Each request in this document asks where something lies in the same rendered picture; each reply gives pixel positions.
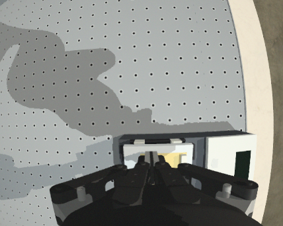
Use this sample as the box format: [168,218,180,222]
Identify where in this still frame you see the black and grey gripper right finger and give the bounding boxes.
[151,151,259,217]

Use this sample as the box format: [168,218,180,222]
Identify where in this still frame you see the grey and white cassette dock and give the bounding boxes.
[118,130,257,181]

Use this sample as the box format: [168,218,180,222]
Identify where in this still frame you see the grey base plate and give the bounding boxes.
[0,0,247,226]

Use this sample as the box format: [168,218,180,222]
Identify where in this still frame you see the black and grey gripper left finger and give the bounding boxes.
[50,151,152,226]

